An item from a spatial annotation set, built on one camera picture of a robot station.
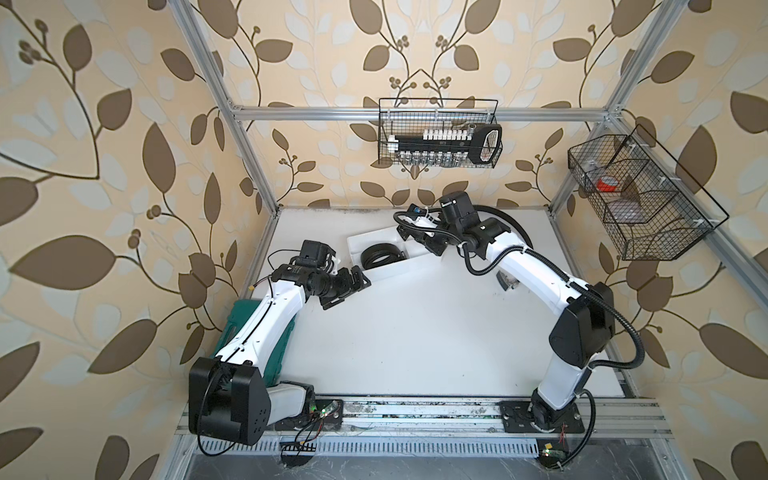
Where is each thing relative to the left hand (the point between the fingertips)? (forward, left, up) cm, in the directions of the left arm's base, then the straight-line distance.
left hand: (354, 285), depth 81 cm
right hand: (+14, -19, +7) cm, 25 cm away
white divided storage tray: (+18, -8, -11) cm, 22 cm away
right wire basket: (+14, -75, +19) cm, 79 cm away
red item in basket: (+22, -69, +19) cm, 75 cm away
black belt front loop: (+16, -5, -5) cm, 17 cm away
